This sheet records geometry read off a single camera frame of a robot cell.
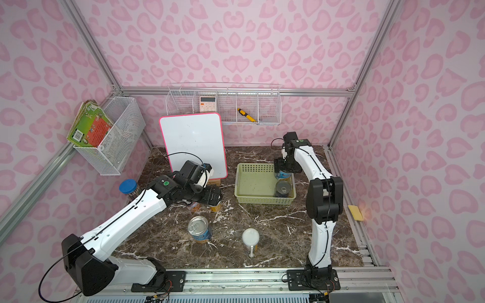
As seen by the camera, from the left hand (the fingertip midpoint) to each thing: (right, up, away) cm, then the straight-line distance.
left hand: (213, 191), depth 77 cm
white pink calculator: (-6, +41, +18) cm, 45 cm away
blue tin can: (+32, +5, +17) cm, 36 cm away
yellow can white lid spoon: (+15, -16, -5) cm, 23 cm away
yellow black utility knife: (+16, +34, +20) cm, 43 cm away
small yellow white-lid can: (-1, -10, +14) cm, 17 cm away
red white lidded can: (-11, -9, +13) cm, 19 cm away
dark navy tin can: (+30, -1, +11) cm, 32 cm away
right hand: (+32, +9, +18) cm, 38 cm away
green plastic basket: (+18, -1, +26) cm, 31 cm away
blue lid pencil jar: (-35, +1, +1) cm, 35 cm away
